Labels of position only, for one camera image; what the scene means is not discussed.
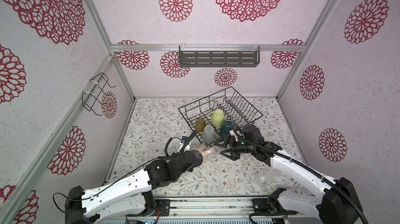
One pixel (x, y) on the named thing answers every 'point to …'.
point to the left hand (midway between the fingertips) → (189, 156)
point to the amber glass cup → (200, 124)
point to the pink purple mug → (205, 151)
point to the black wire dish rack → (234, 107)
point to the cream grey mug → (209, 135)
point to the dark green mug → (228, 126)
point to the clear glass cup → (263, 177)
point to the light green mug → (217, 117)
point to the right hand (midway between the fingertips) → (216, 146)
